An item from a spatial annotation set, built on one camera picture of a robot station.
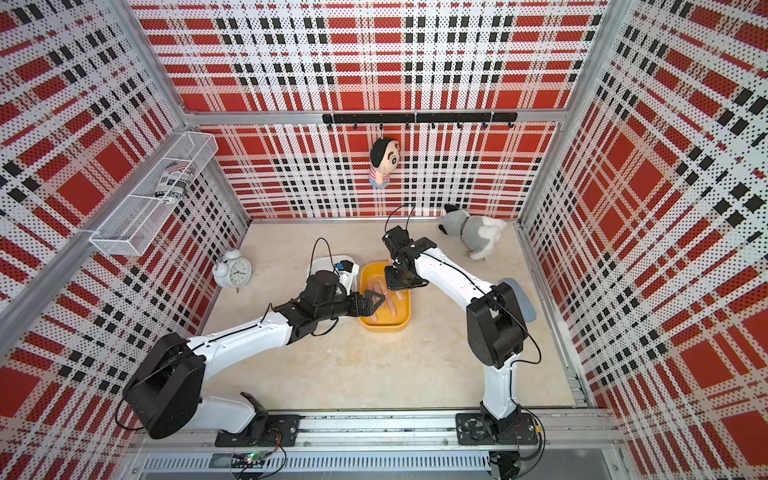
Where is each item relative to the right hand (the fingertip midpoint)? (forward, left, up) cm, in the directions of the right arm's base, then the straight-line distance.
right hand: (400, 283), depth 89 cm
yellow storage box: (-8, +5, -9) cm, 13 cm away
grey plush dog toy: (+22, -27, -2) cm, 35 cm away
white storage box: (+14, +26, -8) cm, 31 cm away
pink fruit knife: (+7, +9, -10) cm, 15 cm away
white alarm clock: (+6, +54, -1) cm, 55 cm away
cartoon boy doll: (+31, +5, +23) cm, 39 cm away
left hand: (-6, +6, +2) cm, 9 cm away
